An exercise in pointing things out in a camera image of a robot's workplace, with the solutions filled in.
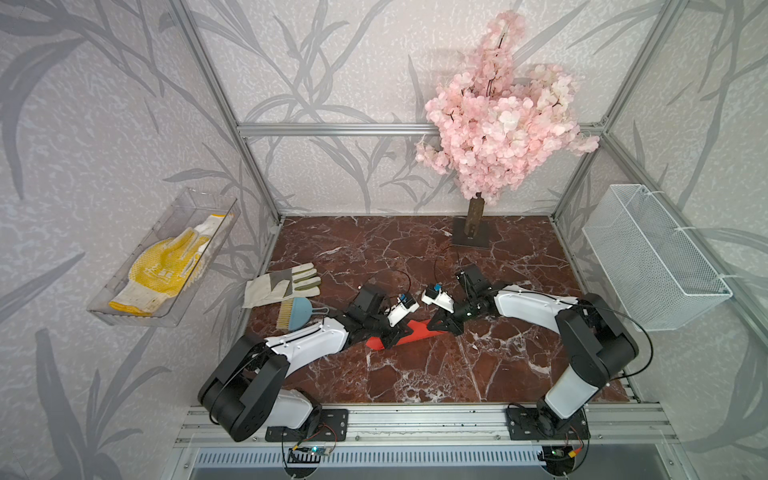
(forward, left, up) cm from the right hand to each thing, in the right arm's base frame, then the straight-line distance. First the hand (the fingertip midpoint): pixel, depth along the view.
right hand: (430, 323), depth 86 cm
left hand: (-3, +6, +1) cm, 7 cm away
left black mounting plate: (-25, +26, -4) cm, 36 cm away
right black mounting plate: (-25, -22, -4) cm, 33 cm away
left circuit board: (-31, +32, -7) cm, 45 cm away
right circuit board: (-31, -30, -10) cm, 45 cm away
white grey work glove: (+17, +45, -3) cm, 48 cm away
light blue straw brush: (+5, +42, -4) cm, 43 cm away
